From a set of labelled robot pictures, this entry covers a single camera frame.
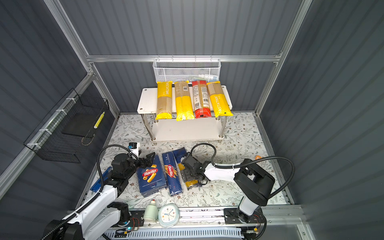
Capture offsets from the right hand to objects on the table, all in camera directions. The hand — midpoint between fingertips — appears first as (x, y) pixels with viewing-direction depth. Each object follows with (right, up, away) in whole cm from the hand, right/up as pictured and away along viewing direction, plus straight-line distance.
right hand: (190, 173), depth 89 cm
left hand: (-24, +13, -5) cm, 28 cm away
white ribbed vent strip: (+9, -23, -18) cm, 30 cm away
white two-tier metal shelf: (+6, +26, +16) cm, 31 cm away
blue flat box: (-51, -1, -1) cm, 51 cm away
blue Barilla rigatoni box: (-21, -1, -8) cm, 22 cm away
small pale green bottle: (-18, -12, -19) cm, 29 cm away
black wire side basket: (-60, +27, -15) cm, 68 cm away
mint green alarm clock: (-10, -16, -16) cm, 25 cm away
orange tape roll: (+43, +8, +7) cm, 45 cm away
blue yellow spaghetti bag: (-8, +11, +7) cm, 15 cm away
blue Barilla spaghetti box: (-11, +1, -4) cm, 12 cm away
